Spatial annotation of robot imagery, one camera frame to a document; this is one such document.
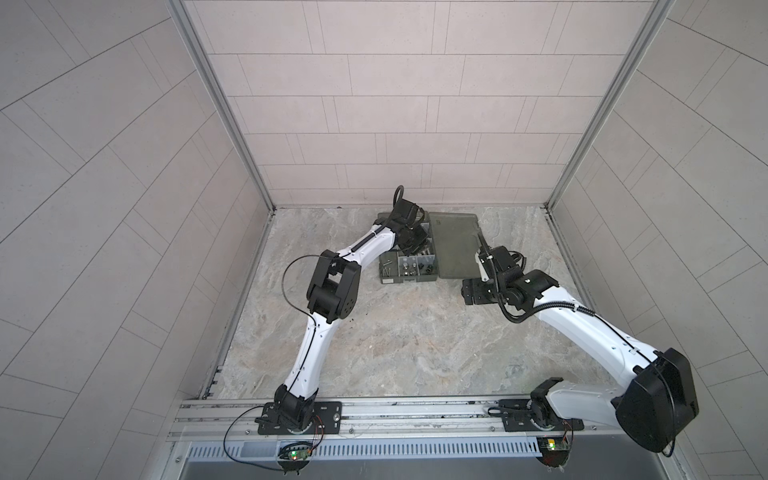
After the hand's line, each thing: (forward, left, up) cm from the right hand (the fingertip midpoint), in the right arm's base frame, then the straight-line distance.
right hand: (472, 290), depth 82 cm
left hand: (+22, +6, -1) cm, 23 cm away
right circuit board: (-36, -13, -12) cm, 40 cm away
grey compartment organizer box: (+20, +2, -8) cm, 21 cm away
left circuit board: (-33, +45, -7) cm, 57 cm away
